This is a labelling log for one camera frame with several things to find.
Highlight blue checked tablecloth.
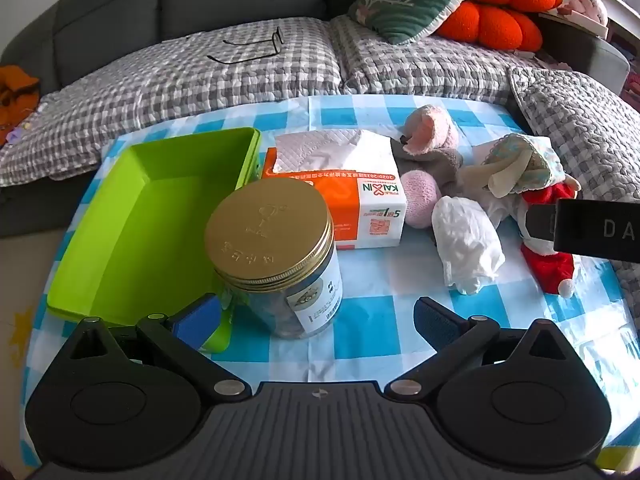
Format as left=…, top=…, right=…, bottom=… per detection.
left=20, top=92, right=640, bottom=471

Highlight floral dressed rabbit doll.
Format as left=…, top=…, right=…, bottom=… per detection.
left=460, top=134, right=568, bottom=226

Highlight white shelf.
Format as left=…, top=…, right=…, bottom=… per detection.
left=532, top=0, right=640, bottom=51

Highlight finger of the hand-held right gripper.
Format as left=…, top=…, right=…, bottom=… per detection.
left=524, top=199, right=640, bottom=261

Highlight black frame glasses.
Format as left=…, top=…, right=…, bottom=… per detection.
left=207, top=27, right=285, bottom=66

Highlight green plastic tray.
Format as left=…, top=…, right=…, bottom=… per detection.
left=46, top=127, right=262, bottom=356

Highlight grey checked sofa cover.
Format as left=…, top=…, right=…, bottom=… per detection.
left=330, top=14, right=551, bottom=106
left=507, top=66, right=640, bottom=241
left=0, top=16, right=346, bottom=186

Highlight pink knitted hat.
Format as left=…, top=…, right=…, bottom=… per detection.
left=401, top=170, right=442, bottom=228

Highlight grey mouse plush pink ears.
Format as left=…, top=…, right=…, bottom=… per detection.
left=390, top=105, right=466, bottom=196

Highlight red santa suit doll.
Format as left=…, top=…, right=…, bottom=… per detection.
left=517, top=180, right=583, bottom=297

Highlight clear jar with gold lid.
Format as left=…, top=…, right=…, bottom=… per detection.
left=204, top=178, right=343, bottom=339

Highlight orange carrot plush pillow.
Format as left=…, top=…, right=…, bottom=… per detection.
left=434, top=0, right=565, bottom=52

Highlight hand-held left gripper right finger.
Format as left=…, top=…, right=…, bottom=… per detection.
left=387, top=296, right=571, bottom=403

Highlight pink plush toy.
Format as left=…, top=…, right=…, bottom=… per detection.
left=557, top=0, right=610, bottom=28

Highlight orange and white tissue pack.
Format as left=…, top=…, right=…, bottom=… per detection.
left=261, top=129, right=405, bottom=251

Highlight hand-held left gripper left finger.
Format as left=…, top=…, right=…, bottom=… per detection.
left=70, top=294, right=250, bottom=403

